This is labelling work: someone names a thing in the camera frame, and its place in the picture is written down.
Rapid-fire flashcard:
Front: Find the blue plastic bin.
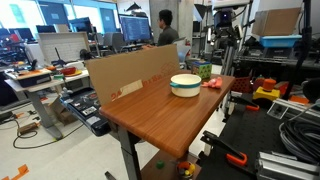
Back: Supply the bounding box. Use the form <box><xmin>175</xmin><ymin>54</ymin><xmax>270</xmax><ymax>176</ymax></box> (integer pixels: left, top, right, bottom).
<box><xmin>258</xmin><ymin>34</ymin><xmax>303</xmax><ymax>49</ymax></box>

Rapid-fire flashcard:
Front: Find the orange black bar clamp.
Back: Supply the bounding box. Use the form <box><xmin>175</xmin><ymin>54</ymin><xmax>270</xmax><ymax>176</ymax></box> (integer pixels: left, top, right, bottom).
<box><xmin>229</xmin><ymin>94</ymin><xmax>261</xmax><ymax>112</ymax></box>
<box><xmin>200</xmin><ymin>130</ymin><xmax>250</xmax><ymax>168</ymax></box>

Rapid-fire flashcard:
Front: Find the black equipment case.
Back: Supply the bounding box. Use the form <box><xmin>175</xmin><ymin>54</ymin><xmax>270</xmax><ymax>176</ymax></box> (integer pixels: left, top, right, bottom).
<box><xmin>6</xmin><ymin>68</ymin><xmax>53</xmax><ymax>89</ymax></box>

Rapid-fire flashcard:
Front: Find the yellow plate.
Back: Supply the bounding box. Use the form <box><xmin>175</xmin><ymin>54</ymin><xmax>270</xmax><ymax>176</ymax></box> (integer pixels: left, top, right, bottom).
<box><xmin>63</xmin><ymin>68</ymin><xmax>84</xmax><ymax>78</ymax></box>

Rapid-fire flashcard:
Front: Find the black round object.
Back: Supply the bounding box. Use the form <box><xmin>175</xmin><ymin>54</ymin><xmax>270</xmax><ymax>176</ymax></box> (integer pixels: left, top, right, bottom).
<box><xmin>301</xmin><ymin>76</ymin><xmax>320</xmax><ymax>105</ymax></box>

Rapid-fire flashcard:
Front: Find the orange floor tape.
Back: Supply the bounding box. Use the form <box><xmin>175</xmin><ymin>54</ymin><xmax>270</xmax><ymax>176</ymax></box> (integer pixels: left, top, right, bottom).
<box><xmin>0</xmin><ymin>163</ymin><xmax>30</xmax><ymax>180</ymax></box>

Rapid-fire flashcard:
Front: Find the seated person dark shirt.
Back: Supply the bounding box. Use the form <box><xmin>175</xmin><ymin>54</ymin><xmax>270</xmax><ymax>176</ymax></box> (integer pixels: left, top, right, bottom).
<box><xmin>142</xmin><ymin>9</ymin><xmax>180</xmax><ymax>51</ymax></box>

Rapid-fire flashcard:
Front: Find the open cardboard box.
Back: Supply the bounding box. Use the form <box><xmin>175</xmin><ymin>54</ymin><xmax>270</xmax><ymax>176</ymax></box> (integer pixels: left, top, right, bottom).
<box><xmin>48</xmin><ymin>95</ymin><xmax>79</xmax><ymax>127</ymax></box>

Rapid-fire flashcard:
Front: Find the large cardboard box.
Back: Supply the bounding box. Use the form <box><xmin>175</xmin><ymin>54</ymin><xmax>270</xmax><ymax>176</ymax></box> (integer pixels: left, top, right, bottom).
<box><xmin>251</xmin><ymin>7</ymin><xmax>303</xmax><ymax>38</ymax></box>

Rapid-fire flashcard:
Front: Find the large computer monitor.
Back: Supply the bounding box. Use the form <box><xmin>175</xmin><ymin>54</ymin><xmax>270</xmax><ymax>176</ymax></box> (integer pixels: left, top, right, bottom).
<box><xmin>118</xmin><ymin>13</ymin><xmax>153</xmax><ymax>44</ymax></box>

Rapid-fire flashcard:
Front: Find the pink plush toy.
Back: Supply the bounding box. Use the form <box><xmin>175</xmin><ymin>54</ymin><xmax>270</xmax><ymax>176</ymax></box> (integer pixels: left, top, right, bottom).
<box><xmin>201</xmin><ymin>76</ymin><xmax>224</xmax><ymax>90</ymax></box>

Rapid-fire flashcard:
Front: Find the colourful patterned cube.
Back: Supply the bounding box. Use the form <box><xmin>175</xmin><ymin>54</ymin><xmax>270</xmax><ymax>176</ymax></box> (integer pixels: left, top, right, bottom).
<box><xmin>190</xmin><ymin>60</ymin><xmax>214</xmax><ymax>80</ymax></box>

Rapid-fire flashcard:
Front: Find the grey office chair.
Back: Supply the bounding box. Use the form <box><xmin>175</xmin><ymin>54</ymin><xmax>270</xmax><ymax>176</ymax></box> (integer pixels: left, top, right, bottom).
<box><xmin>102</xmin><ymin>31</ymin><xmax>128</xmax><ymax>55</ymax></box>

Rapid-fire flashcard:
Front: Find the black perforated breadboard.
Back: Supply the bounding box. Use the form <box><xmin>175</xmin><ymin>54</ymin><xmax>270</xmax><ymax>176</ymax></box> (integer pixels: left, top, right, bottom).
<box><xmin>196</xmin><ymin>106</ymin><xmax>320</xmax><ymax>180</ymax></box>

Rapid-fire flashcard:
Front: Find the background computer monitor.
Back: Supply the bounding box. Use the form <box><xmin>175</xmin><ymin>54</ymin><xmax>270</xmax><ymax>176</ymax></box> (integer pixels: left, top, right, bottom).
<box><xmin>67</xmin><ymin>16</ymin><xmax>93</xmax><ymax>35</ymax></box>

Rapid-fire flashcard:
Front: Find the black stand pole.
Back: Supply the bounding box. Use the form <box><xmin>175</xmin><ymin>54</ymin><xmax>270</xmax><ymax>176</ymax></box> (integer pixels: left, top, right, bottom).
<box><xmin>282</xmin><ymin>0</ymin><xmax>313</xmax><ymax>101</ymax></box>

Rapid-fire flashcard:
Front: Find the black cable bundle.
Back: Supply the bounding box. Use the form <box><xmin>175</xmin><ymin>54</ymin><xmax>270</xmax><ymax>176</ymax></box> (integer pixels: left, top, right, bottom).
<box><xmin>278</xmin><ymin>117</ymin><xmax>320</xmax><ymax>165</ymax></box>

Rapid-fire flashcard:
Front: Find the cup of coloured balls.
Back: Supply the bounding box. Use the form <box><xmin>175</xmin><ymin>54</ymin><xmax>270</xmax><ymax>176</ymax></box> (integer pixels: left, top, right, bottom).
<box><xmin>176</xmin><ymin>160</ymin><xmax>197</xmax><ymax>178</ymax></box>

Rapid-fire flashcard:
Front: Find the white pegboard panel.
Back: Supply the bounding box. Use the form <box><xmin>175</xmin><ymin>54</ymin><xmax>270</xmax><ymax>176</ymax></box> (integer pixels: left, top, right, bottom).
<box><xmin>36</xmin><ymin>31</ymin><xmax>92</xmax><ymax>65</ymax></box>

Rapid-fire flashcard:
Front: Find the orange flat object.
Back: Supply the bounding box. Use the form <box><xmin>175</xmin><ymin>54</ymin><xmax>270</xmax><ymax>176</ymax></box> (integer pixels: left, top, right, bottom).
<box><xmin>287</xmin><ymin>94</ymin><xmax>312</xmax><ymax>106</ymax></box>

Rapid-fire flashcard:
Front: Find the black metal table leg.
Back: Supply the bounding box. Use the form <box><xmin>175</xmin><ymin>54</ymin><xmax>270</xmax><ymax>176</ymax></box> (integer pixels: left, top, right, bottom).
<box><xmin>103</xmin><ymin>126</ymin><xmax>144</xmax><ymax>180</ymax></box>

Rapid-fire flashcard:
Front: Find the brown cardboard sheet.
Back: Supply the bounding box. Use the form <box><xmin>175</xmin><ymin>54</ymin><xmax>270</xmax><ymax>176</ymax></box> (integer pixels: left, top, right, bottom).
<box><xmin>85</xmin><ymin>43</ymin><xmax>181</xmax><ymax>107</ymax></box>

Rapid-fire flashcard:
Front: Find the wooden lower shelf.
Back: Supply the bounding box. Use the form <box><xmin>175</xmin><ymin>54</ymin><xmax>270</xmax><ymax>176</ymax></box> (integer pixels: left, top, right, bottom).
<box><xmin>139</xmin><ymin>149</ymin><xmax>203</xmax><ymax>180</ymax></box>

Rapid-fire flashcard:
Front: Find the black floor case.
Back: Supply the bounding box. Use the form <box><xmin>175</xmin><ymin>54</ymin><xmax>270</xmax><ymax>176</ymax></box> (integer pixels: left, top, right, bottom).
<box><xmin>60</xmin><ymin>87</ymin><xmax>112</xmax><ymax>138</ymax></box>

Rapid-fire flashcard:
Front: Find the red basket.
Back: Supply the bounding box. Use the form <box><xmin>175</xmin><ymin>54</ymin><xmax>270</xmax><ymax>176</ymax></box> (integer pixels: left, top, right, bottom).
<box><xmin>230</xmin><ymin>76</ymin><xmax>253</xmax><ymax>95</ymax></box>

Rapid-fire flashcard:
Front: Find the black floor cable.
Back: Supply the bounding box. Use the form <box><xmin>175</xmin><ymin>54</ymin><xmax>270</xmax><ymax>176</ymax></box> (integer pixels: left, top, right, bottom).
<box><xmin>11</xmin><ymin>116</ymin><xmax>85</xmax><ymax>150</ymax></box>

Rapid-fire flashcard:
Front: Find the white desk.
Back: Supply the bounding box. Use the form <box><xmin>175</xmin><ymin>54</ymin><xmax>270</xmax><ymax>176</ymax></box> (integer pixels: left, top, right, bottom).
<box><xmin>4</xmin><ymin>68</ymin><xmax>92</xmax><ymax>140</ymax></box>

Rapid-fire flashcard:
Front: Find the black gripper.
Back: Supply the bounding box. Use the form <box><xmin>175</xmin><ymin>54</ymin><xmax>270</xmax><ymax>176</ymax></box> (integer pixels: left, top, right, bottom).
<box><xmin>213</xmin><ymin>8</ymin><xmax>240</xmax><ymax>48</ymax></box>

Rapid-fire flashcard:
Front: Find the yellow emergency stop box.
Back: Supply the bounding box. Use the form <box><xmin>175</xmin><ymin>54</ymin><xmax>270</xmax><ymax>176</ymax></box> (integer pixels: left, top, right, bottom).
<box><xmin>252</xmin><ymin>77</ymin><xmax>282</xmax><ymax>102</ymax></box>

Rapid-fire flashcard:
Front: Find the cream bowl teal rim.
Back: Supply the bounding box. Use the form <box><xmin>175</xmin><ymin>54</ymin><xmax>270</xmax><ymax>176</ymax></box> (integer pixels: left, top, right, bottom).
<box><xmin>169</xmin><ymin>73</ymin><xmax>203</xmax><ymax>99</ymax></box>

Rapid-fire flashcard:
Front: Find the aluminium extrusion rail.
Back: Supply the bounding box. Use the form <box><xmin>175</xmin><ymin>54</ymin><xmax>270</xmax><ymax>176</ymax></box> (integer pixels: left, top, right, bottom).
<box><xmin>265</xmin><ymin>97</ymin><xmax>320</xmax><ymax>123</ymax></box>
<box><xmin>255</xmin><ymin>151</ymin><xmax>320</xmax><ymax>180</ymax></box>

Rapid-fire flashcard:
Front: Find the red bowl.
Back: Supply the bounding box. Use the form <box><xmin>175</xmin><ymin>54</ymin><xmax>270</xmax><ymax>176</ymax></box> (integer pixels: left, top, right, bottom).
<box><xmin>60</xmin><ymin>66</ymin><xmax>78</xmax><ymax>76</ymax></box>

